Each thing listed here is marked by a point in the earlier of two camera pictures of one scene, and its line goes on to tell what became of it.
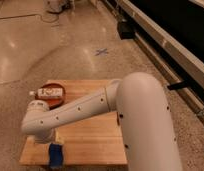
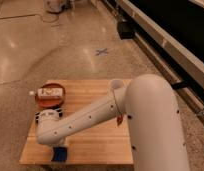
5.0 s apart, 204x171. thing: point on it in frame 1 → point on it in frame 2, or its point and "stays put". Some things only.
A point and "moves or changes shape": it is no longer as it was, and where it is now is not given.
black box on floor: (126, 30) stays put
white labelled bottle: (47, 92) stays put
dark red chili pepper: (118, 119) stays put
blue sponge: (55, 155) moves or changes shape
